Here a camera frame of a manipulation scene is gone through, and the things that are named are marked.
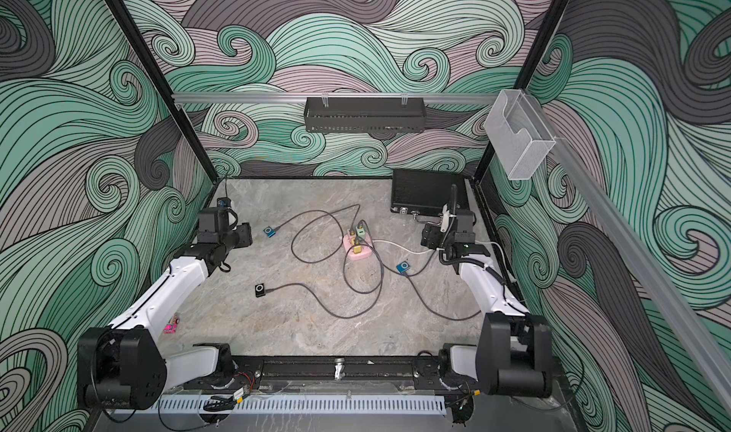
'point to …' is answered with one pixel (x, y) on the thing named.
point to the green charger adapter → (361, 232)
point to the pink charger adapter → (351, 237)
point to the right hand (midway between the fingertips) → (433, 232)
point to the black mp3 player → (260, 290)
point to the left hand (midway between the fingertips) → (238, 226)
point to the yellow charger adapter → (357, 249)
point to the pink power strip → (366, 246)
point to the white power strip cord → (433, 250)
